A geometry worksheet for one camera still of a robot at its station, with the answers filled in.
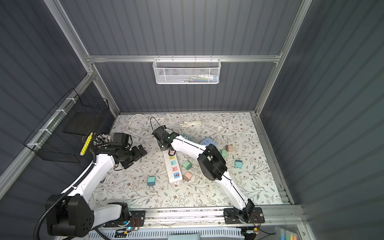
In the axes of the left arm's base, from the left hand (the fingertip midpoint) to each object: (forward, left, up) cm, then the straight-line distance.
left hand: (140, 156), depth 84 cm
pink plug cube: (-10, -26, -8) cm, 29 cm away
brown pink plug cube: (+8, -54, -8) cm, 56 cm away
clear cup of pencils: (+9, +22, +5) cm, 24 cm away
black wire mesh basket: (+3, +33, +18) cm, 38 cm away
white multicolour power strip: (-4, -18, -8) cm, 20 cm away
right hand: (+11, -14, -6) cm, 19 cm away
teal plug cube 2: (-4, -58, -9) cm, 59 cm away
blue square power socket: (+13, -40, -7) cm, 43 cm away
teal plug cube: (-11, -5, -10) cm, 15 cm away
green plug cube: (-3, -26, -9) cm, 28 cm away
